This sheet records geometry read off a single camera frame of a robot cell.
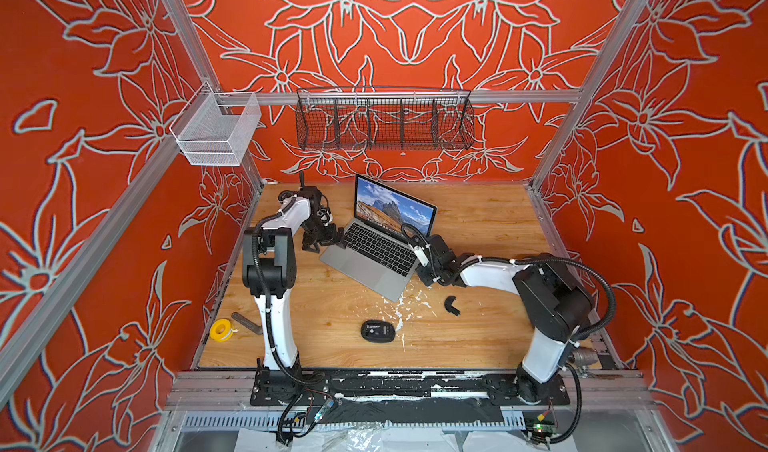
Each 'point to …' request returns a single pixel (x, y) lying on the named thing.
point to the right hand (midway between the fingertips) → (423, 262)
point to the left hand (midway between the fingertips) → (331, 244)
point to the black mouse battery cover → (448, 305)
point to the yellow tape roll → (222, 329)
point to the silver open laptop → (378, 252)
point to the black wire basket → (384, 119)
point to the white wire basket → (209, 137)
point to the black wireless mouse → (378, 331)
